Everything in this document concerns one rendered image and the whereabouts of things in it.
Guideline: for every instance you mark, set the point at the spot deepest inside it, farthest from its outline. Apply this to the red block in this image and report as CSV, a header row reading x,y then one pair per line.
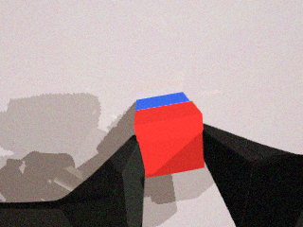
x,y
170,138

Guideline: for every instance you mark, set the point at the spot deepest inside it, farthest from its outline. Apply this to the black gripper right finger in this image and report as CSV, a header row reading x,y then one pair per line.
x,y
261,186

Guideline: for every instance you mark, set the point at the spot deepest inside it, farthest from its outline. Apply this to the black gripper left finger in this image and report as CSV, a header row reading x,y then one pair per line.
x,y
111,197

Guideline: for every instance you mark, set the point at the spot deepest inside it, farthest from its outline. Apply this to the blue block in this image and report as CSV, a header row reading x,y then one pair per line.
x,y
148,103

